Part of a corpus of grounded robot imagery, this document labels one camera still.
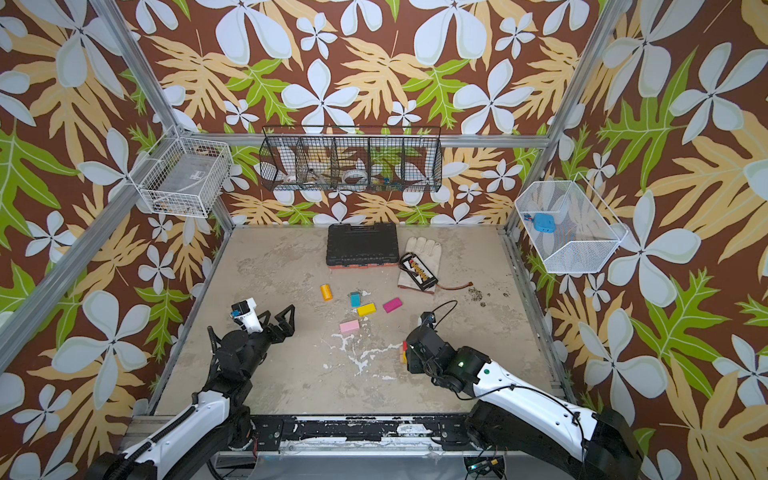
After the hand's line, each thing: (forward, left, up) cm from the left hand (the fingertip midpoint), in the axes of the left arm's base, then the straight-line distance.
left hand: (279, 306), depth 83 cm
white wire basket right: (+13, -83, +18) cm, 86 cm away
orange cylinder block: (+12, -10, -12) cm, 20 cm away
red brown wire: (+15, -55, -14) cm, 58 cm away
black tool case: (+31, -22, -11) cm, 40 cm away
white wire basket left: (+31, +30, +21) cm, 48 cm away
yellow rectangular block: (+5, -24, -12) cm, 28 cm away
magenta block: (+8, -33, -13) cm, 36 cm away
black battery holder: (+19, -42, -10) cm, 47 cm away
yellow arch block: (-12, -35, -8) cm, 38 cm away
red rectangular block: (-7, -36, -11) cm, 39 cm away
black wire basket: (+46, -18, +18) cm, 52 cm away
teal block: (+12, -20, -16) cm, 28 cm away
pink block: (0, -19, -13) cm, 23 cm away
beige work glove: (+29, -47, -12) cm, 57 cm away
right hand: (-12, -37, -5) cm, 39 cm away
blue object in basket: (+21, -77, +14) cm, 81 cm away
